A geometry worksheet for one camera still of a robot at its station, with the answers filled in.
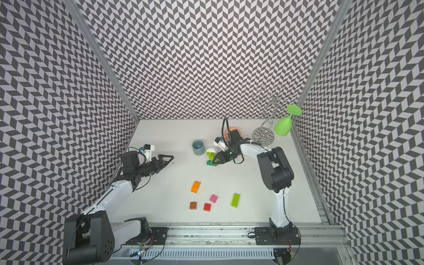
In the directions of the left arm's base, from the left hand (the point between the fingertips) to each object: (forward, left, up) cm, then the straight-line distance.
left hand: (170, 161), depth 84 cm
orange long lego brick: (-9, -12, -12) cm, 19 cm away
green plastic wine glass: (+15, -59, +9) cm, 61 cm away
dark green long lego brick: (+3, -20, -8) cm, 22 cm away
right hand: (+4, -23, -9) cm, 25 cm away
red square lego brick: (-20, -19, -11) cm, 29 cm away
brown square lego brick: (-19, -12, -12) cm, 25 cm away
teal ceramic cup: (+15, -12, -9) cm, 21 cm away
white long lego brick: (+8, -21, -3) cm, 23 cm away
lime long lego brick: (-16, -33, -12) cm, 39 cm away
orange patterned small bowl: (+12, -29, +9) cm, 33 cm away
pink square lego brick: (-15, -22, -12) cm, 29 cm away
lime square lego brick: (+6, -20, -5) cm, 22 cm away
